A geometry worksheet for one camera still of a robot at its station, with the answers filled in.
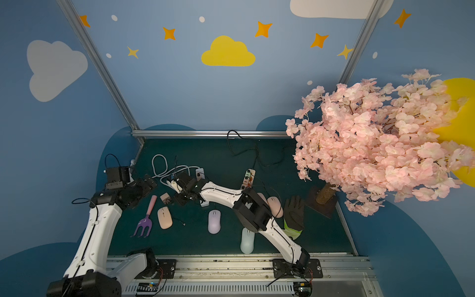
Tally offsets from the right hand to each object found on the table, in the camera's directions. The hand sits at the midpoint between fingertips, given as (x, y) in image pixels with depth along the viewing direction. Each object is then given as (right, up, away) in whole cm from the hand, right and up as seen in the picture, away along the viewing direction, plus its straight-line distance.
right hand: (179, 194), depth 91 cm
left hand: (-9, +6, -11) cm, 16 cm away
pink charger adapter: (-7, -2, +2) cm, 8 cm away
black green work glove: (+57, -11, -3) cm, 58 cm away
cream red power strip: (+35, +7, +5) cm, 36 cm away
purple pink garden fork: (-14, -12, -4) cm, 19 cm away
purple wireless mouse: (+18, -11, -5) cm, 22 cm away
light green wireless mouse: (+34, -18, -11) cm, 40 cm away
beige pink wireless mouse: (-5, -10, -5) cm, 12 cm away
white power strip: (+10, +9, +5) cm, 14 cm away
